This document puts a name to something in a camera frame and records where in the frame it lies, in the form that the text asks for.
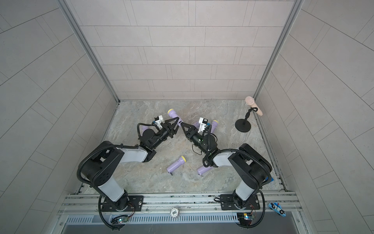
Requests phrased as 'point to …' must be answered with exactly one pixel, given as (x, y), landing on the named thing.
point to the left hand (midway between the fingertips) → (183, 121)
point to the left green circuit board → (119, 219)
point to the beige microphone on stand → (250, 100)
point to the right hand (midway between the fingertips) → (180, 126)
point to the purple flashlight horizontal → (172, 113)
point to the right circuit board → (248, 217)
